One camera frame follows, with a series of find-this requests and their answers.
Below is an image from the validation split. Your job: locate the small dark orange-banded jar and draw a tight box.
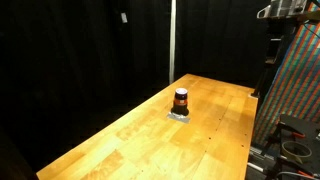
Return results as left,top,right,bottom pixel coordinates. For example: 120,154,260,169
170,87,191,117

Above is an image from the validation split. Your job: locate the grey square coaster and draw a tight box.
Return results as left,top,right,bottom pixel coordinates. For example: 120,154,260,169
166,111,191,125

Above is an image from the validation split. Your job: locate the white vertical pole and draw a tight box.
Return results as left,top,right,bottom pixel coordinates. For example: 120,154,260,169
168,0,177,85

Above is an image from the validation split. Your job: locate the black curtain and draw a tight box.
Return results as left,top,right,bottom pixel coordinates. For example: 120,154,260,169
0,0,278,180

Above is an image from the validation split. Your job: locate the black tripod stand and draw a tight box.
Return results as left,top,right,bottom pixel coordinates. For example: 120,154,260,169
251,19,294,100

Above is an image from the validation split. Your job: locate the colourful striped panel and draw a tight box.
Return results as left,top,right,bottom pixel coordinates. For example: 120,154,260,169
253,1,320,147

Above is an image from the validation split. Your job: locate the black cart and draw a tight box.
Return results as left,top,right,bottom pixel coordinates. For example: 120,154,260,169
263,114,320,180

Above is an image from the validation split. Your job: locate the tape roll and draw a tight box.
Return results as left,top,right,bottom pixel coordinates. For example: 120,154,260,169
280,140,313,164

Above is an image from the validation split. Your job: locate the grey metal rail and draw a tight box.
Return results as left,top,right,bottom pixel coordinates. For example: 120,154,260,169
249,145,279,164

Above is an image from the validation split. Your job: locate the orange clamp handle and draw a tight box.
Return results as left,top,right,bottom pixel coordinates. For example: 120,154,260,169
290,131,306,139

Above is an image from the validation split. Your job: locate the silver aluminium frame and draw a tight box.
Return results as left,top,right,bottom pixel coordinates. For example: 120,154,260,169
256,0,309,20

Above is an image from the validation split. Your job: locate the thin black cable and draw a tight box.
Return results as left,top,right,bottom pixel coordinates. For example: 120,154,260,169
301,20,320,39

